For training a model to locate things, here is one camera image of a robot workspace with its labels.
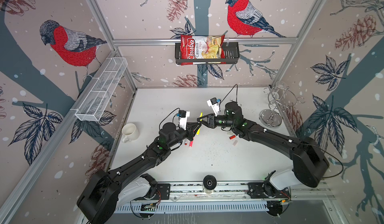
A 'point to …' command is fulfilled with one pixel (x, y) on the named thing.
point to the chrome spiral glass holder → (279, 98)
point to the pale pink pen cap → (235, 142)
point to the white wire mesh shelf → (90, 107)
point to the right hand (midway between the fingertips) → (198, 119)
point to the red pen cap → (232, 137)
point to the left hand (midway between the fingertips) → (202, 122)
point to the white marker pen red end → (186, 142)
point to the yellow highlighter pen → (199, 131)
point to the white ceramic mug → (130, 131)
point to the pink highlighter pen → (191, 144)
